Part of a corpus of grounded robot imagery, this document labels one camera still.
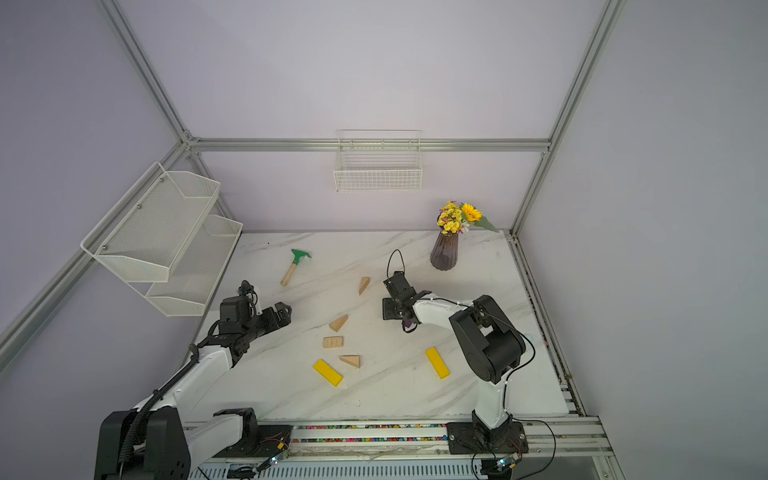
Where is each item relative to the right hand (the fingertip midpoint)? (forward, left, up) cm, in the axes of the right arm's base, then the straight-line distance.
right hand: (395, 311), depth 98 cm
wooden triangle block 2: (-5, +19, +2) cm, 19 cm away
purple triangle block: (-3, -4, -2) cm, 6 cm away
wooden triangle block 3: (-16, +13, +1) cm, 21 cm away
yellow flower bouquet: (+17, -20, +25) cm, 36 cm away
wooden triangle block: (+11, +11, +1) cm, 15 cm away
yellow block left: (-20, +20, +1) cm, 28 cm away
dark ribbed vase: (+18, -18, +10) cm, 27 cm away
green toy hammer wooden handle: (+22, +36, +4) cm, 43 cm away
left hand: (-5, +36, +8) cm, 37 cm away
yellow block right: (-20, -13, 0) cm, 24 cm away
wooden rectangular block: (-11, +19, +1) cm, 22 cm away
